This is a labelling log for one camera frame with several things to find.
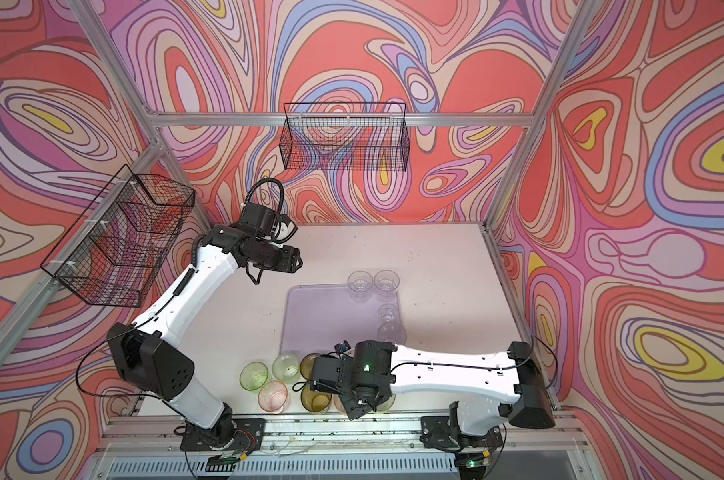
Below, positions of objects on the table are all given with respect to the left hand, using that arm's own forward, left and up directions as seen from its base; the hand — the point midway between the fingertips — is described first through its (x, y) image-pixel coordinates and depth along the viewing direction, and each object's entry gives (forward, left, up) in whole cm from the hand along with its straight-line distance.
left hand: (296, 259), depth 81 cm
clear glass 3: (-13, -27, -19) cm, 35 cm away
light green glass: (-23, +4, -22) cm, 31 cm away
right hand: (-36, -20, -8) cm, 42 cm away
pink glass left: (-30, +6, -21) cm, 37 cm away
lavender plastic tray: (-6, -4, -23) cm, 24 cm away
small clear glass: (-7, -26, -19) cm, 33 cm away
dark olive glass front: (-31, -6, -23) cm, 39 cm away
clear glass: (+4, -17, -18) cm, 26 cm away
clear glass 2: (+5, -26, -19) cm, 33 cm away
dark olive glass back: (-23, -4, -15) cm, 28 cm away
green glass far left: (-25, +12, -21) cm, 35 cm away
